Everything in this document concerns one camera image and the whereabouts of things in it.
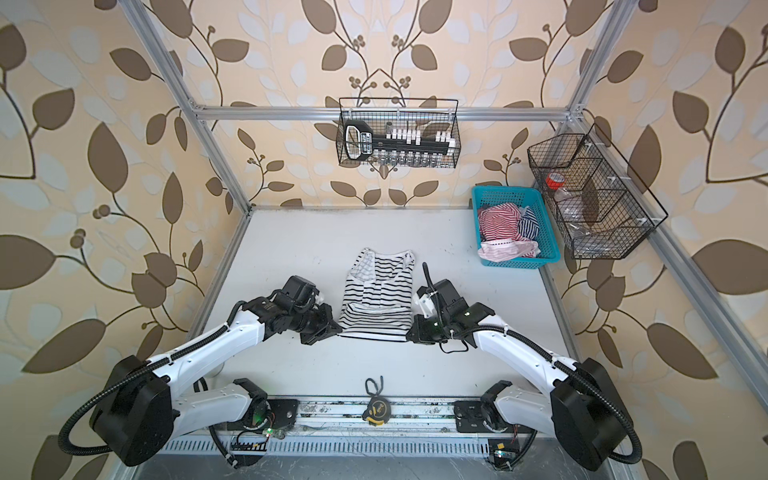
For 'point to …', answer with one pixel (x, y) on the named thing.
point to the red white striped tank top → (500, 222)
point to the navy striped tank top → (528, 225)
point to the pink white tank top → (501, 250)
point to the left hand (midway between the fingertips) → (345, 326)
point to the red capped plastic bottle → (556, 183)
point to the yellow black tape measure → (378, 409)
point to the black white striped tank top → (377, 299)
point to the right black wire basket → (603, 205)
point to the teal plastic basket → (484, 196)
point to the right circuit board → (501, 453)
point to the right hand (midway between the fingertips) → (407, 338)
